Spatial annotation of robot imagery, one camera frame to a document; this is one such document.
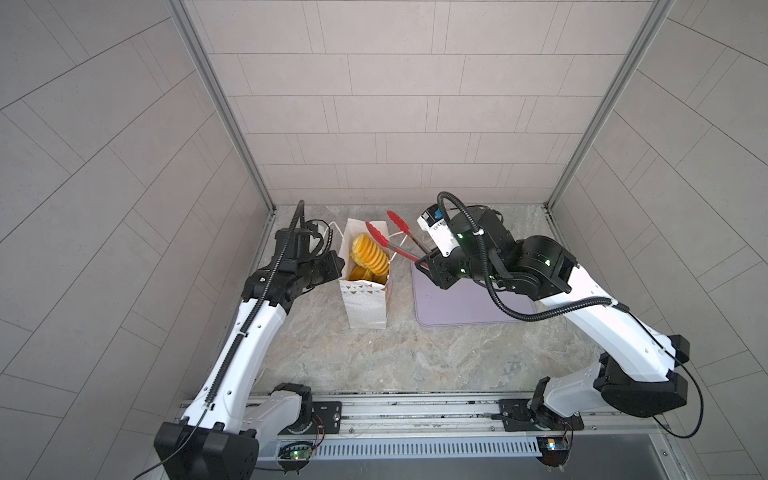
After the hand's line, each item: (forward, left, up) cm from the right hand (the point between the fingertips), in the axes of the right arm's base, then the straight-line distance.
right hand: (421, 262), depth 61 cm
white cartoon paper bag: (+1, +13, -17) cm, 22 cm away
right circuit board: (-30, -28, -36) cm, 55 cm away
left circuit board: (-27, +29, -30) cm, 50 cm away
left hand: (+9, +16, -9) cm, 21 cm away
